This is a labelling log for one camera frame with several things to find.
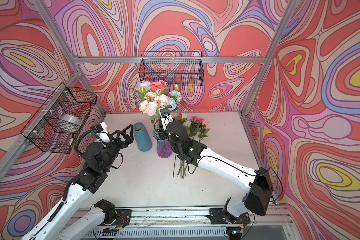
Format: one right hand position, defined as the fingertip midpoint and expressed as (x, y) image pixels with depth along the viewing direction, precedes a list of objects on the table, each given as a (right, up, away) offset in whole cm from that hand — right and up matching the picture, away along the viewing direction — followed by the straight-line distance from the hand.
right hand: (164, 121), depth 70 cm
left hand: (-16, -3, -2) cm, 17 cm away
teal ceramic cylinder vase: (-15, -11, +19) cm, 26 cm away
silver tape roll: (-47, +2, +3) cm, 47 cm away
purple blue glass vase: (-3, -16, +28) cm, 33 cm away
